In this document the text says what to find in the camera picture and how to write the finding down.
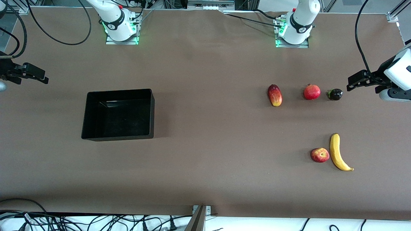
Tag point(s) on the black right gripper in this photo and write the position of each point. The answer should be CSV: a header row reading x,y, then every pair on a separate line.
x,y
6,71

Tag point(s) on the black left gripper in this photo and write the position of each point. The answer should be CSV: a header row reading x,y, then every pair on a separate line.
x,y
378,76

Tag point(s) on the yellow banana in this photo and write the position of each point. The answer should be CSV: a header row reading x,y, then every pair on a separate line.
x,y
336,150

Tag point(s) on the red yellow apple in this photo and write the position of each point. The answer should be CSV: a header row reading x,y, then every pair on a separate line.
x,y
319,155

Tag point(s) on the black plastic box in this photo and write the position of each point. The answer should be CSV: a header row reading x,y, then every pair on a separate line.
x,y
118,118

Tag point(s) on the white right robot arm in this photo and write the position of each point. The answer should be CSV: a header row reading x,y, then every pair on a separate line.
x,y
112,16

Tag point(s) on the dark purple mangosteen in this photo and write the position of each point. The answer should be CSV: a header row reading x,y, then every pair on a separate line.
x,y
335,94

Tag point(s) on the red pomegranate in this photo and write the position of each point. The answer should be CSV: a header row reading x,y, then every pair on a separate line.
x,y
311,92

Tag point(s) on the red yellow mango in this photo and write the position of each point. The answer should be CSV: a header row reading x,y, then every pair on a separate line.
x,y
275,95

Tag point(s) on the white power strip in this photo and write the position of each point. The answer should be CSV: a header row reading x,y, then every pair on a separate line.
x,y
210,4

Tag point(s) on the grey metal pole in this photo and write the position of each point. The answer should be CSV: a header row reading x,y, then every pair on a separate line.
x,y
196,223

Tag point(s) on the aluminium frame profile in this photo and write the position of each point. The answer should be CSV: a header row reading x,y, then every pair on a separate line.
x,y
21,8
392,16

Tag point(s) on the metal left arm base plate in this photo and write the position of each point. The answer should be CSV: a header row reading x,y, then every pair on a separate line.
x,y
292,46

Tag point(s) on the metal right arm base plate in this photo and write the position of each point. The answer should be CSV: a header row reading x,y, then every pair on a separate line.
x,y
122,42

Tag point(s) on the small metal bracket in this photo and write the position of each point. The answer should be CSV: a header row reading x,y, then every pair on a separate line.
x,y
208,210

